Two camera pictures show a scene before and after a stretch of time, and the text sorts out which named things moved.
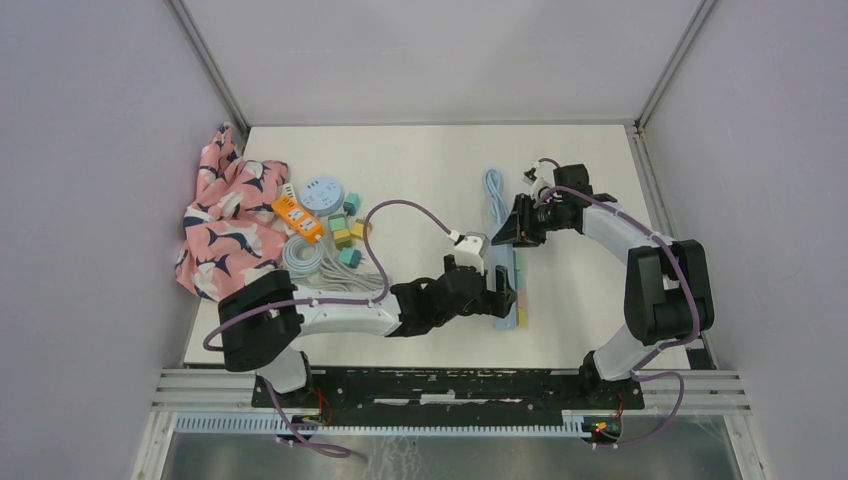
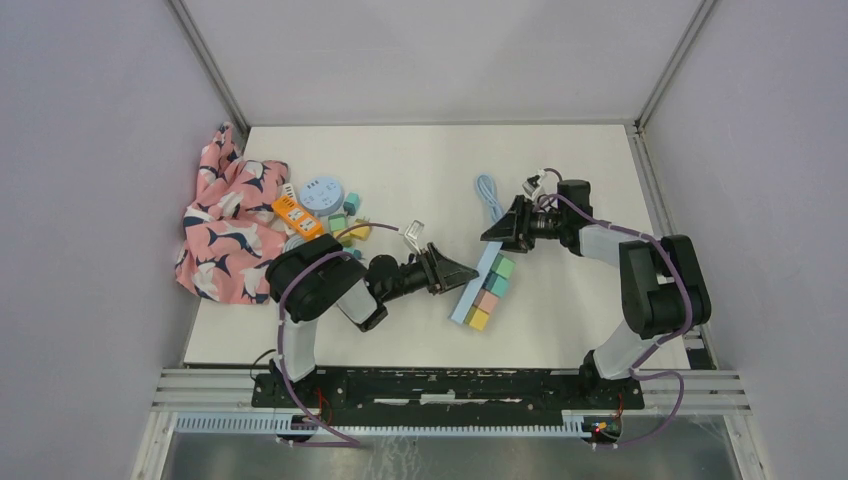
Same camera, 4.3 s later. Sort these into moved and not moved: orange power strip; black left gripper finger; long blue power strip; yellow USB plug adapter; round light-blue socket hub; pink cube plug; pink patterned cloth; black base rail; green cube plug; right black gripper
Moved: black left gripper finger; pink cube plug; long blue power strip; green cube plug
Not moved: black base rail; yellow USB plug adapter; pink patterned cloth; round light-blue socket hub; orange power strip; right black gripper
